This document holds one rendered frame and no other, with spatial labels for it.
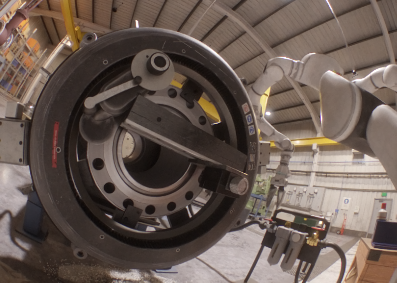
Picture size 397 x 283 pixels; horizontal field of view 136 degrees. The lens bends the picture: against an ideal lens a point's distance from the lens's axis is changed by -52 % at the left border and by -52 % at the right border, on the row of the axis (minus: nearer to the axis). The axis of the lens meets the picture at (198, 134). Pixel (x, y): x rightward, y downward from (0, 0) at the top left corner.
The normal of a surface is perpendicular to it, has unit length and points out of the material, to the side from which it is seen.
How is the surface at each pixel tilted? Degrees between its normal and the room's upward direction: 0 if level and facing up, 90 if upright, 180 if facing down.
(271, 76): 166
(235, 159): 90
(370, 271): 90
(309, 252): 90
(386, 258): 90
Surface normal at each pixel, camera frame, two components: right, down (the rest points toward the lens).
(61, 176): 0.56, -0.04
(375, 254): -0.75, -0.45
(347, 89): -0.90, -0.44
